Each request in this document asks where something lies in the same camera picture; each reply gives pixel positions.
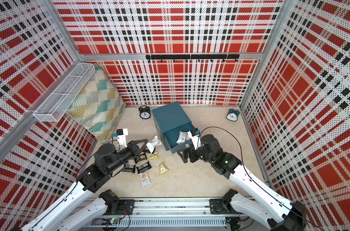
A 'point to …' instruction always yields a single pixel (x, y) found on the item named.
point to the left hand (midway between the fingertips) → (150, 141)
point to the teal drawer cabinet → (170, 120)
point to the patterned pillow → (98, 106)
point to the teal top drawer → (174, 137)
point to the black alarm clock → (144, 112)
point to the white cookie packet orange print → (153, 144)
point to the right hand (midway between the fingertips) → (187, 149)
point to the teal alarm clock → (232, 114)
